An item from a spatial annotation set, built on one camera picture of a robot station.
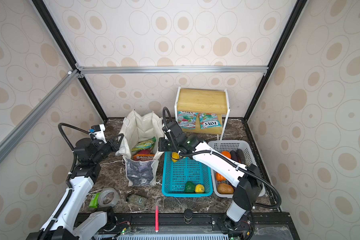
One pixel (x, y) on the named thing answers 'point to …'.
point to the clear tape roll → (102, 194)
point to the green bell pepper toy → (189, 187)
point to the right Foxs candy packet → (209, 120)
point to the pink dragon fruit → (144, 151)
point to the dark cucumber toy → (241, 155)
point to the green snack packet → (144, 144)
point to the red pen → (157, 219)
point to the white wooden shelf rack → (202, 111)
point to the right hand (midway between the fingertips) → (159, 143)
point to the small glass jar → (137, 200)
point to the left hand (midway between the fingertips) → (125, 133)
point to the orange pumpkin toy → (219, 177)
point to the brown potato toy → (225, 188)
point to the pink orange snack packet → (143, 157)
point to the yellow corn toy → (175, 155)
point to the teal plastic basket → (176, 175)
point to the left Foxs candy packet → (187, 120)
